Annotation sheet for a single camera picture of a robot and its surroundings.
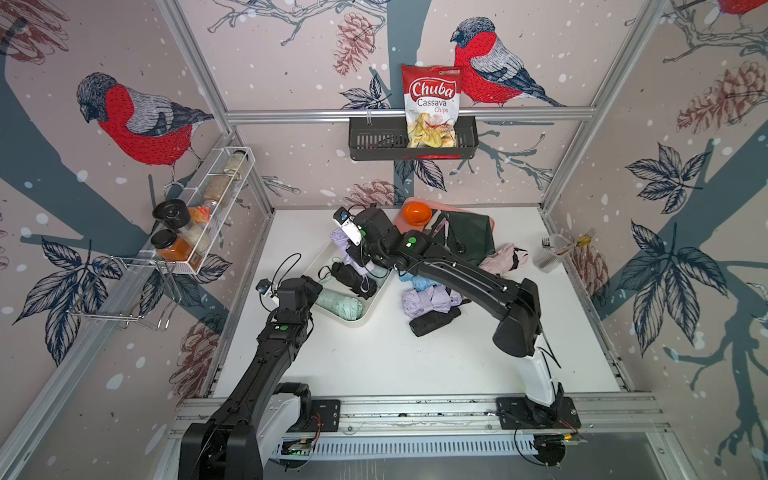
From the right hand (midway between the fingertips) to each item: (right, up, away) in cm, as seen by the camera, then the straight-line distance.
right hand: (350, 238), depth 79 cm
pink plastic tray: (+16, +4, +35) cm, 39 cm away
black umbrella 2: (+23, -24, +7) cm, 34 cm away
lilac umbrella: (+25, -19, +10) cm, 33 cm away
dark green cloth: (+41, 0, +31) cm, 52 cm away
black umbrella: (+2, -14, +9) cm, 17 cm away
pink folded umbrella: (+49, -8, +19) cm, 53 cm away
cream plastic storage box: (-2, -18, +16) cm, 24 cm away
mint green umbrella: (-2, -21, +7) cm, 22 cm away
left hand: (-13, -13, +7) cm, 19 cm away
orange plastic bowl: (+21, +9, +35) cm, 42 cm away
